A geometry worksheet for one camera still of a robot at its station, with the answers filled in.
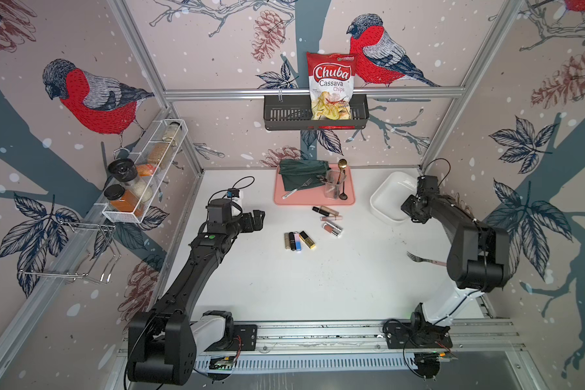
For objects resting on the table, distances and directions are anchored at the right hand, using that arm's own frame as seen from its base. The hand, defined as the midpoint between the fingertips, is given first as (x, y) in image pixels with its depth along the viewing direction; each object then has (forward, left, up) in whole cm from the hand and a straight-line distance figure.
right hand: (406, 206), depth 97 cm
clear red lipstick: (-8, +31, -6) cm, 32 cm away
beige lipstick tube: (-14, +49, -7) cm, 51 cm away
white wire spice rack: (-7, +90, +29) cm, 94 cm away
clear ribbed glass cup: (+10, +30, -1) cm, 32 cm away
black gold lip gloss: (+1, +33, -6) cm, 34 cm away
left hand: (-11, +59, +11) cm, 61 cm away
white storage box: (+7, +4, -1) cm, 8 cm away
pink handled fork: (-20, -2, -7) cm, 21 cm away
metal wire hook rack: (-37, +93, +29) cm, 105 cm away
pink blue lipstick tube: (-15, +44, -6) cm, 47 cm away
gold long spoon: (+19, +26, +6) cm, 32 cm away
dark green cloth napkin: (+23, +47, -5) cm, 53 cm away
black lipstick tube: (-13, +47, -6) cm, 49 cm away
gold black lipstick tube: (-15, +40, -6) cm, 43 cm away
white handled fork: (+16, +42, -6) cm, 45 cm away
